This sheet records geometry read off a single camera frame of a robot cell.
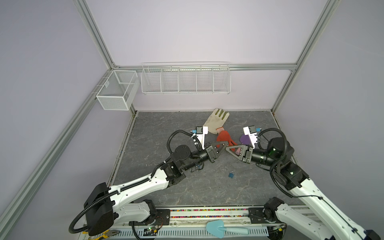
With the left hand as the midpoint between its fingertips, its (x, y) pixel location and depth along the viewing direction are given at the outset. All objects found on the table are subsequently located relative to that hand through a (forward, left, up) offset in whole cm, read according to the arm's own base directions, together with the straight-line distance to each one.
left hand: (229, 147), depth 59 cm
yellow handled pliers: (-22, +57, -34) cm, 70 cm away
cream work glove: (+45, -5, -36) cm, 58 cm away
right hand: (0, +1, -2) cm, 2 cm away
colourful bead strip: (-18, +9, -37) cm, 42 cm away
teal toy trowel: (-23, +5, -34) cm, 42 cm away
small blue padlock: (+2, -7, -36) cm, 37 cm away
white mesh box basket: (+57, +64, -12) cm, 86 cm away
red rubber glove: (+29, -8, -35) cm, 46 cm away
